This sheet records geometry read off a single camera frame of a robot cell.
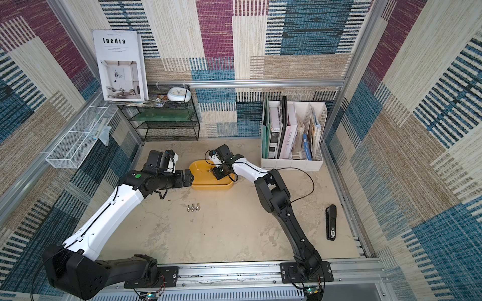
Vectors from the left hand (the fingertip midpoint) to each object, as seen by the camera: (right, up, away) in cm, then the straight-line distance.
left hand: (184, 177), depth 80 cm
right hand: (+10, 0, +23) cm, 25 cm away
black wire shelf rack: (-15, +27, +14) cm, 34 cm away
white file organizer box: (+49, +19, +14) cm, 55 cm away
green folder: (+35, +20, +5) cm, 41 cm away
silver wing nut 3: (-1, -16, +11) cm, 20 cm away
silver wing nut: (+3, -16, +11) cm, 20 cm away
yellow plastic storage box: (+4, -3, +22) cm, 22 cm away
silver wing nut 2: (+1, -16, +11) cm, 20 cm away
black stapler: (+64, -19, +4) cm, 67 cm away
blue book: (+56, +13, +15) cm, 60 cm away
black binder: (+43, +23, +7) cm, 49 cm away
